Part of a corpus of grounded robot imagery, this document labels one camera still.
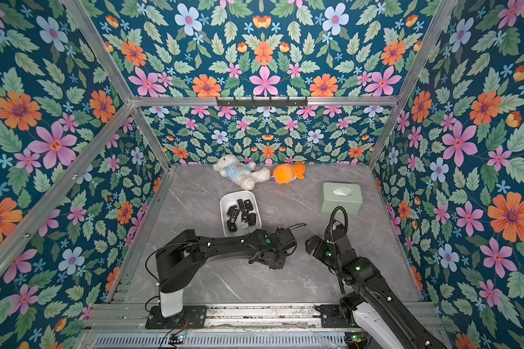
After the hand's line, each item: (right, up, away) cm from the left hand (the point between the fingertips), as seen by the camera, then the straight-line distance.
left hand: (283, 263), depth 85 cm
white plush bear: (-19, +37, +22) cm, 47 cm away
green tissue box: (+24, +27, +13) cm, 38 cm away
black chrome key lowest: (-22, +17, +11) cm, 30 cm away
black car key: (-16, +22, +17) cm, 32 cm away
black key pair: (-14, +16, +12) cm, 24 cm away
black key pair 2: (-22, +12, +10) cm, 27 cm away
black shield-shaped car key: (-24, +19, +14) cm, 34 cm away
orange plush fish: (+1, +37, +22) cm, 43 cm away
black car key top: (-20, +22, +17) cm, 34 cm away
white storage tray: (-20, +18, +14) cm, 30 cm away
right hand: (+11, +8, -5) cm, 15 cm away
